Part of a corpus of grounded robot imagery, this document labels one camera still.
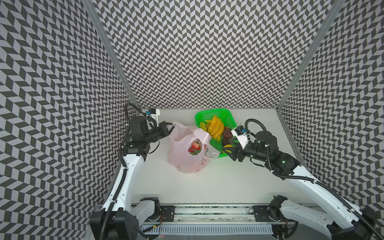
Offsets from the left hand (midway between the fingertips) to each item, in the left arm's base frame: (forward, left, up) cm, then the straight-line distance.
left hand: (175, 125), depth 73 cm
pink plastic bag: (-13, -2, -8) cm, 15 cm away
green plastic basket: (+25, -31, -23) cm, 46 cm away
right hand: (-11, -24, -5) cm, 27 cm away
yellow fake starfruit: (+18, -14, -25) cm, 34 cm away
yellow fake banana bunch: (+13, -22, -19) cm, 32 cm away
